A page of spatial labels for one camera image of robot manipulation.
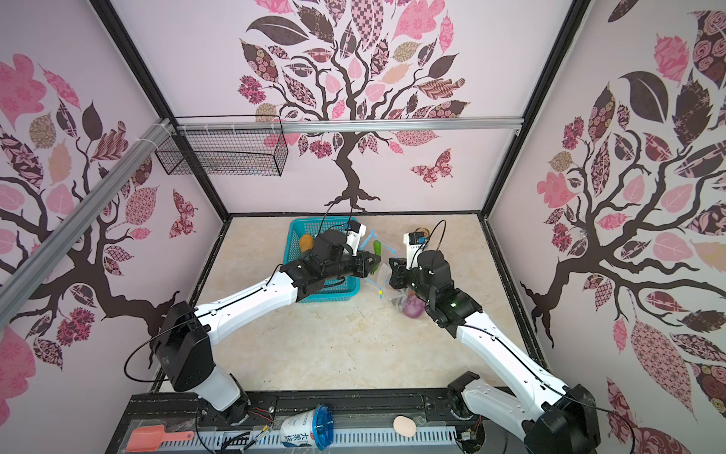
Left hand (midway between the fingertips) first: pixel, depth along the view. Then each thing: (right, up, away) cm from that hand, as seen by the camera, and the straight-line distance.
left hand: (380, 263), depth 78 cm
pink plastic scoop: (-58, -43, -9) cm, 73 cm away
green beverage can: (+16, +10, +23) cm, 30 cm away
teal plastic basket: (-12, -10, +12) cm, 19 cm away
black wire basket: (-44, +39, +17) cm, 61 cm away
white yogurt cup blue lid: (-18, -38, -13) cm, 44 cm away
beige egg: (+6, -41, -8) cm, 42 cm away
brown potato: (-27, +5, +26) cm, 38 cm away
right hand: (+3, +2, -2) cm, 4 cm away
